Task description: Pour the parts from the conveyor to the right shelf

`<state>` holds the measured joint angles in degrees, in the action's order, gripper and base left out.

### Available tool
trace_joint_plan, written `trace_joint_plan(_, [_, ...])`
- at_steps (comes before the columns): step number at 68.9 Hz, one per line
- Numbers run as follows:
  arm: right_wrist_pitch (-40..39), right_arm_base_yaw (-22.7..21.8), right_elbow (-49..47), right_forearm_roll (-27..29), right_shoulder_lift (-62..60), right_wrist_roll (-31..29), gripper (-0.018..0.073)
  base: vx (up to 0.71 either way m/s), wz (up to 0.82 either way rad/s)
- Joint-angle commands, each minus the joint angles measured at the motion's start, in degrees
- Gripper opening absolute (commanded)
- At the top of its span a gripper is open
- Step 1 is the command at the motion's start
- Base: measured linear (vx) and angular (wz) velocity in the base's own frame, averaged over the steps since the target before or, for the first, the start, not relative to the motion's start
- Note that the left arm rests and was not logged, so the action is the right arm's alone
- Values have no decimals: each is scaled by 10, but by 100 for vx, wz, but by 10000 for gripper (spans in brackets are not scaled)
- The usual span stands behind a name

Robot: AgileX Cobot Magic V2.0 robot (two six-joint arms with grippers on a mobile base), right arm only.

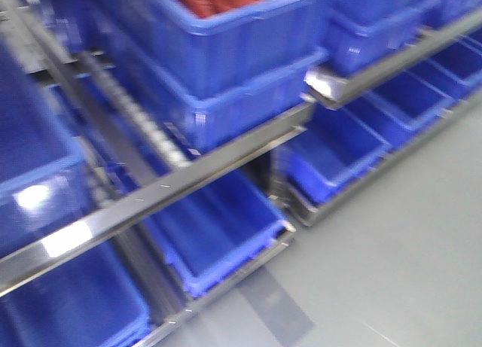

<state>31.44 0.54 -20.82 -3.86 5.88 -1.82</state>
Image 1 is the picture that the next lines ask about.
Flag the steel rack with roller tracks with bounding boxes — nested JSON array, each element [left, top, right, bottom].
[[0, 0, 317, 347]]

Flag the orange parts heap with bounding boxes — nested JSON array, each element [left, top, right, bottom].
[[171, 0, 264, 19]]

